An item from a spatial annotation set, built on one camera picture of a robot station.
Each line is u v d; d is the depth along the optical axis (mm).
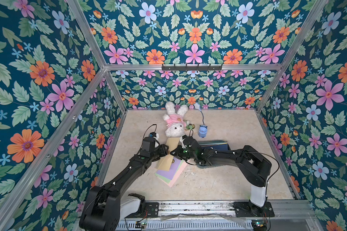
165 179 841
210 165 876
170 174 855
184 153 764
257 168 499
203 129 975
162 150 765
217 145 907
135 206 623
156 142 704
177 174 866
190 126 1065
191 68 932
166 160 858
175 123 990
